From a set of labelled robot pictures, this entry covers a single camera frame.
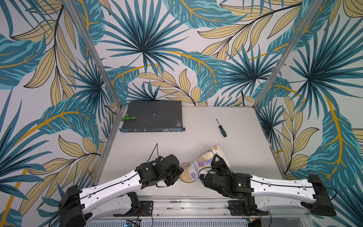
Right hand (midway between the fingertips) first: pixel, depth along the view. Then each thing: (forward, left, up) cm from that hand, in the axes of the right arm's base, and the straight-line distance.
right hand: (214, 160), depth 71 cm
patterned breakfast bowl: (-3, +14, -15) cm, 21 cm away
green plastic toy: (+41, +56, -12) cm, 70 cm away
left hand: (-4, +16, -7) cm, 18 cm away
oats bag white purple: (+2, +4, -4) cm, 6 cm away
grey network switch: (+43, +34, -13) cm, 56 cm away
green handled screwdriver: (+28, -15, -17) cm, 36 cm away
